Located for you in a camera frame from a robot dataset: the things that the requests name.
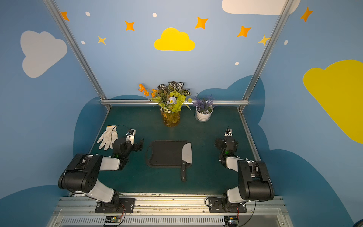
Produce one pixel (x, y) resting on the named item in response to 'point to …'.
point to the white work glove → (108, 137)
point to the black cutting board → (167, 154)
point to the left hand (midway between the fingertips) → (136, 135)
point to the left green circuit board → (113, 219)
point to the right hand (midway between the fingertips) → (228, 137)
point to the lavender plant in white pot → (204, 107)
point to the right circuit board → (232, 221)
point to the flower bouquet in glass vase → (170, 97)
